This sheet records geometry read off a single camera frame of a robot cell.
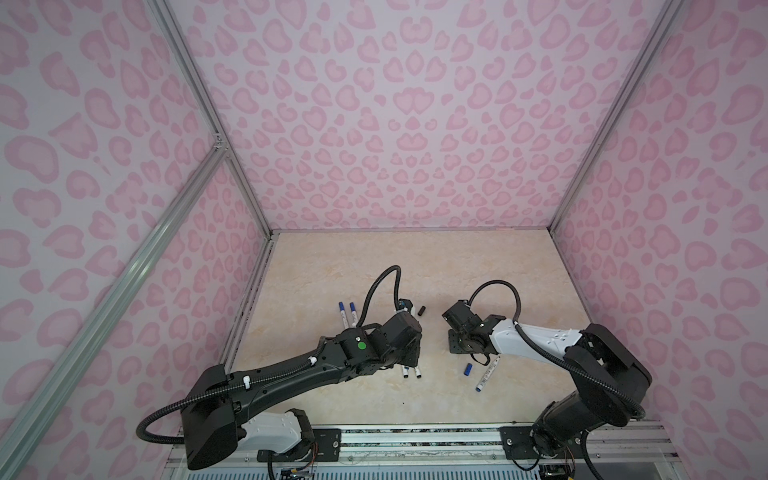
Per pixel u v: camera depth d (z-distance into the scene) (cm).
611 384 44
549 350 48
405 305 69
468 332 67
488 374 84
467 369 86
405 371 84
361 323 60
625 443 75
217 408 40
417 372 84
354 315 95
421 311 98
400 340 56
